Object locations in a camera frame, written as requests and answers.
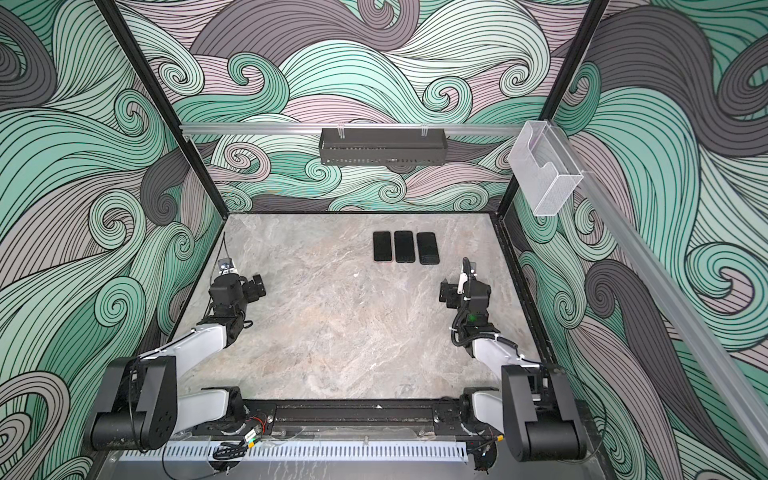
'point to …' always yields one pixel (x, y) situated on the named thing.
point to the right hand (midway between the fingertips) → (463, 280)
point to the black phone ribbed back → (382, 246)
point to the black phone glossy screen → (404, 246)
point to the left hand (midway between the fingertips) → (240, 276)
